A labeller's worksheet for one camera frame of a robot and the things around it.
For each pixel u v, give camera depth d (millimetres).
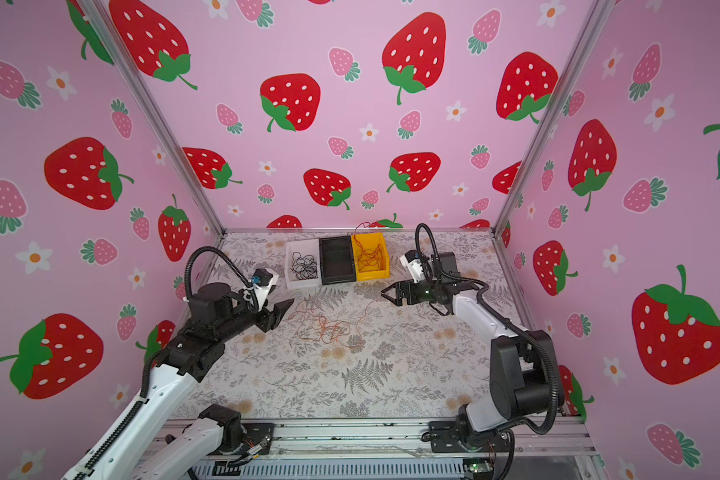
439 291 691
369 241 1115
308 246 1080
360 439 756
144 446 442
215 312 548
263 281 614
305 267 1074
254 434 747
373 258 1113
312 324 943
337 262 1099
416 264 799
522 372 442
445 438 731
